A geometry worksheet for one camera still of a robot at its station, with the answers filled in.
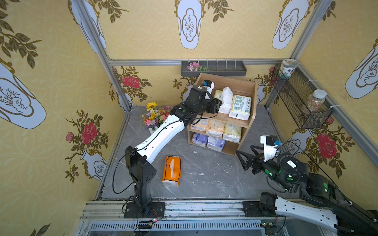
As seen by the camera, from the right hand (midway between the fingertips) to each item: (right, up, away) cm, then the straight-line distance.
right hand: (243, 149), depth 61 cm
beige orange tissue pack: (-9, +7, +19) cm, 22 cm away
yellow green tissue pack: (0, +5, +17) cm, 18 cm away
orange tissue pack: (-32, -15, +19) cm, 40 cm away
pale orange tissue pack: (-17, +9, +21) cm, 28 cm away
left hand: (-11, +22, +14) cm, 29 cm away
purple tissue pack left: (-17, -1, +32) cm, 36 cm away
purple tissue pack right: (-7, -3, +29) cm, 30 cm away
